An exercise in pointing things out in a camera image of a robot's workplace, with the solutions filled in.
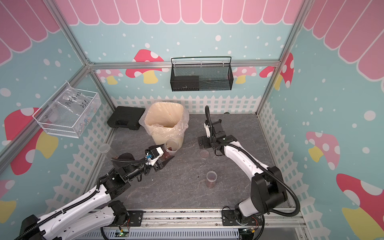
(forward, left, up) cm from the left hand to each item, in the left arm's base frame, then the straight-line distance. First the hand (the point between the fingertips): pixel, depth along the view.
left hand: (169, 150), depth 70 cm
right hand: (+15, -18, -11) cm, 26 cm away
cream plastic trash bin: (+30, +10, -13) cm, 34 cm away
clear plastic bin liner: (+22, -6, -3) cm, 23 cm away
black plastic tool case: (+41, +41, -21) cm, 61 cm away
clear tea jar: (+6, +37, -8) cm, 38 cm away
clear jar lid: (+13, -18, -25) cm, 34 cm away
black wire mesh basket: (+49, -15, +9) cm, 52 cm away
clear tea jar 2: (-7, -21, -15) cm, 27 cm away
